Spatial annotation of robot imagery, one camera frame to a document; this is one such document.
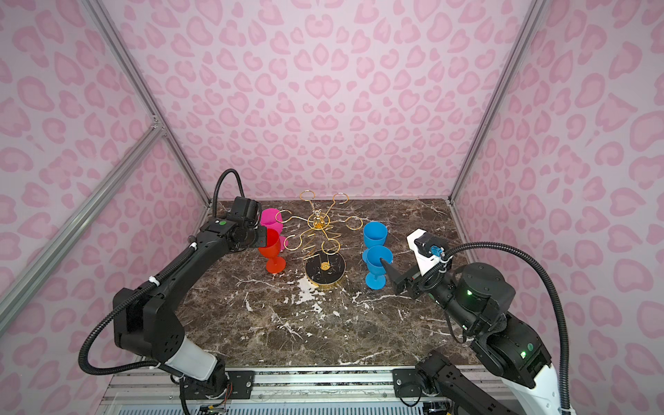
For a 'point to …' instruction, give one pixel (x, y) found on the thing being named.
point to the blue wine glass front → (378, 258)
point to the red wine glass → (276, 264)
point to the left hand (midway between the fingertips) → (261, 234)
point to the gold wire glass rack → (325, 264)
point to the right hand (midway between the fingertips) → (398, 249)
